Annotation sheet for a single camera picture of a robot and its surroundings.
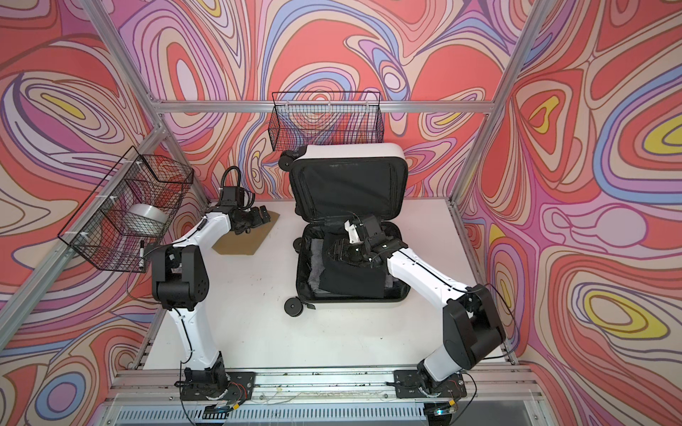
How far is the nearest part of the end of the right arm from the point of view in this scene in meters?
0.62

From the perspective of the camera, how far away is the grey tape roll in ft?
2.32

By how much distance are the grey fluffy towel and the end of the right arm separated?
217mm

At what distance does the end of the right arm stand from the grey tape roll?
20.8 inches

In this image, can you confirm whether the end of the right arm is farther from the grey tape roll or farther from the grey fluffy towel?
the grey tape roll

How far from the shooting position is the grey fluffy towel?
0.90m

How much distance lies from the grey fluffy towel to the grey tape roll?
18.4 inches
